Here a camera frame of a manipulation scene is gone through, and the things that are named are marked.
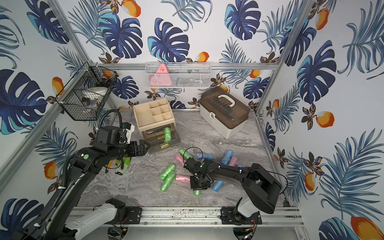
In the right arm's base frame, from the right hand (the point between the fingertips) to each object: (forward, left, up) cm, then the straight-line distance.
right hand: (195, 188), depth 82 cm
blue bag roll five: (+15, -27, -2) cm, 31 cm away
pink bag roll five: (+16, -23, +1) cm, 28 cm away
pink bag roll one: (+17, +10, +1) cm, 20 cm away
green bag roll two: (+3, +16, +1) cm, 16 cm away
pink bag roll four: (+4, +7, +2) cm, 9 cm away
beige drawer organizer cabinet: (+31, +24, +26) cm, 47 cm away
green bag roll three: (-3, -1, +1) cm, 3 cm away
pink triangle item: (+52, +21, +36) cm, 67 cm away
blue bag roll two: (+1, -11, +1) cm, 11 cm away
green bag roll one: (+9, +17, +1) cm, 19 cm away
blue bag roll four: (+17, -19, +1) cm, 25 cm away
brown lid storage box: (+46, -19, +13) cm, 52 cm away
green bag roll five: (+20, +7, +1) cm, 21 cm away
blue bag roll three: (+18, -6, +2) cm, 19 cm away
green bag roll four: (+23, +16, +18) cm, 33 cm away
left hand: (+11, +25, +27) cm, 39 cm away
